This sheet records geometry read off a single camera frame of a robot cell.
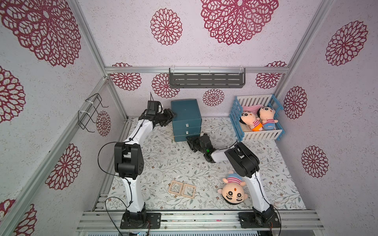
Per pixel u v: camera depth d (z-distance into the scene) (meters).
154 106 0.75
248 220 0.73
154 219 0.75
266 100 1.10
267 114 1.00
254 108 1.12
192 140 0.92
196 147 0.92
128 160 0.55
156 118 0.72
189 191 0.83
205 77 0.95
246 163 0.59
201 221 0.76
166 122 0.86
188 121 0.91
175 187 0.85
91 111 0.79
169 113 0.84
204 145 0.82
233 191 0.75
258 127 1.01
